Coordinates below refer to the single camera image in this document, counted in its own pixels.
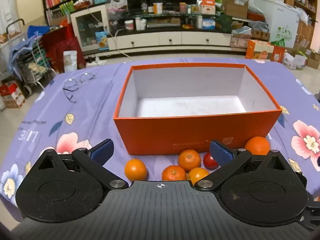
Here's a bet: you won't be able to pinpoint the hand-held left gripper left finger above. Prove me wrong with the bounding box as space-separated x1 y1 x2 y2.
35 138 129 192

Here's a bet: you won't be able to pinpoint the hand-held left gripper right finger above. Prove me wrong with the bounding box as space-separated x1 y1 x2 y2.
194 140 294 191

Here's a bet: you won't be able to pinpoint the red tomato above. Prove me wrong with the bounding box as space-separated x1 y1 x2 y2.
203 152 219 169

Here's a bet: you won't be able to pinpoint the orange tangerine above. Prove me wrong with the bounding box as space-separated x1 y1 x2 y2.
244 136 271 156
124 159 148 181
178 149 202 172
162 165 187 181
187 167 210 186

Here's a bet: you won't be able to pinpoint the orange cardboard box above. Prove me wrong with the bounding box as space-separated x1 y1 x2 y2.
113 63 283 156

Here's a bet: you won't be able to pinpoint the thin-framed eyeglasses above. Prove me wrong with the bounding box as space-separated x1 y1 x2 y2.
62 72 96 103

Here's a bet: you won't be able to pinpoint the white power strip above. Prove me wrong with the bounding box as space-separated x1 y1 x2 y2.
86 56 107 67

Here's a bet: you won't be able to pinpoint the white paper bag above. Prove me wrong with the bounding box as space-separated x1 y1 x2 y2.
63 51 78 73

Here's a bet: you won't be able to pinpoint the red carton box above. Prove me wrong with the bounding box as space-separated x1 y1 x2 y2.
0 81 26 109

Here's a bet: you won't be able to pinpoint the orange printed gift carton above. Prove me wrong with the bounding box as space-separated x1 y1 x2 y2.
246 39 286 62

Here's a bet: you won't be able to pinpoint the blue snack bag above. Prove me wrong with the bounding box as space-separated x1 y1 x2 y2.
95 31 110 51

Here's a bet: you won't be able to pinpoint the red paper bag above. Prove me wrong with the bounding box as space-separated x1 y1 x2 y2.
41 24 87 73

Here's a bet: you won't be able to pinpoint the white glass-door cabinet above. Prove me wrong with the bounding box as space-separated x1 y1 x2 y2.
70 4 110 52

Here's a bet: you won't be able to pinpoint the clear plastic bin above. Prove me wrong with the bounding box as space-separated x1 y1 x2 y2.
230 26 252 48

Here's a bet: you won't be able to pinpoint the white TV stand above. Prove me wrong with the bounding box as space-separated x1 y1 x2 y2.
107 11 248 53

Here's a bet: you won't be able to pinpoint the blue and white tissue box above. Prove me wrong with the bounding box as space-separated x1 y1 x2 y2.
201 19 216 30

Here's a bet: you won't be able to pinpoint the blue cloth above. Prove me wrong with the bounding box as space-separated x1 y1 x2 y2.
9 25 50 73

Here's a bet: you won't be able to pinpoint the brown cardboard box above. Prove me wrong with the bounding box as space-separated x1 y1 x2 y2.
222 0 250 20

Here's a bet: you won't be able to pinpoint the white and orange small box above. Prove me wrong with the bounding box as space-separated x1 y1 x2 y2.
201 0 217 15

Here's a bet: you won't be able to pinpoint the white standing air conditioner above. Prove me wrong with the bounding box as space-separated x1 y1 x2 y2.
15 0 45 22

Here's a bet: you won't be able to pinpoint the black wire trolley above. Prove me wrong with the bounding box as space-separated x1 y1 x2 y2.
7 19 52 97

